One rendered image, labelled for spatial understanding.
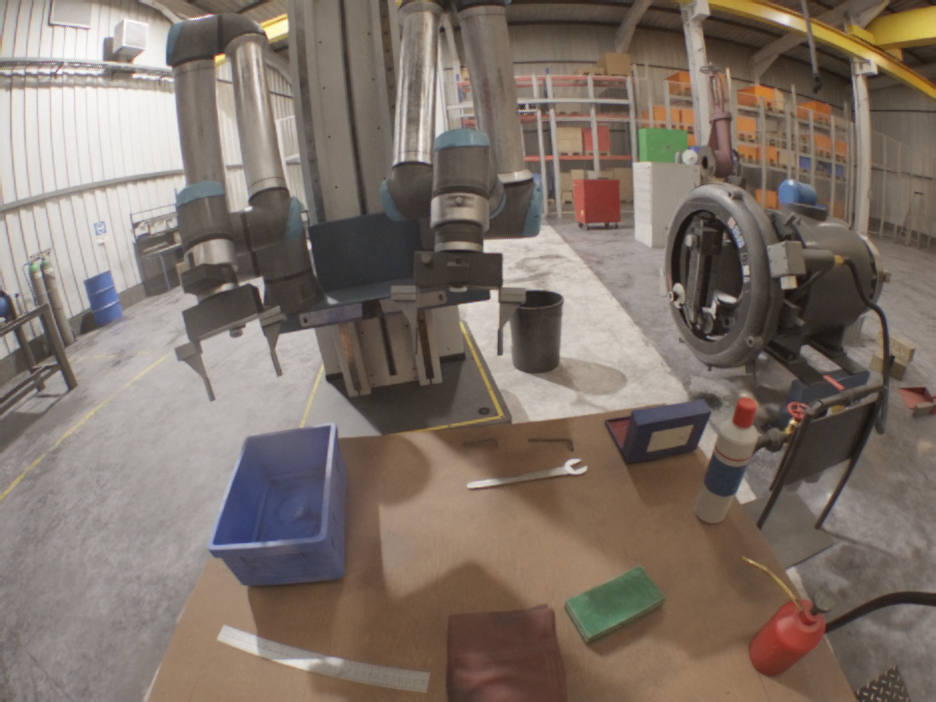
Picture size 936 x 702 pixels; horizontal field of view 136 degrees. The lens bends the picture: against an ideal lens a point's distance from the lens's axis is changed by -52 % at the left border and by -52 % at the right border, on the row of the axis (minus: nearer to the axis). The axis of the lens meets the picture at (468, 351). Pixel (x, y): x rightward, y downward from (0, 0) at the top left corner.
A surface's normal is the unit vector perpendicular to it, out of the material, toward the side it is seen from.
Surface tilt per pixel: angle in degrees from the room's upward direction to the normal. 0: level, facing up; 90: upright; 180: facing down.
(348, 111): 90
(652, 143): 90
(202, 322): 66
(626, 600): 0
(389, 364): 90
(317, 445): 90
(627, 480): 0
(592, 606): 0
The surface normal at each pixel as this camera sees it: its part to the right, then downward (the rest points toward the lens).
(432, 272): 0.01, 0.02
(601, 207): 0.10, 0.42
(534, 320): -0.11, 0.47
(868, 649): -0.10, -0.90
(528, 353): -0.40, 0.47
